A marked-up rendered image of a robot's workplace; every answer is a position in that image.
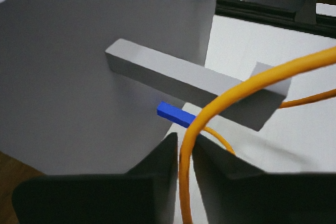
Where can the orange cable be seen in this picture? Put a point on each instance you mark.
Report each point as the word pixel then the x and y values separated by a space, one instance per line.
pixel 297 66

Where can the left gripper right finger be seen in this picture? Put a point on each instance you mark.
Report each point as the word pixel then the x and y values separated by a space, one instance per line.
pixel 232 194

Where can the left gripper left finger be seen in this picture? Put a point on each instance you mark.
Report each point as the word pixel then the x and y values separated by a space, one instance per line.
pixel 136 197

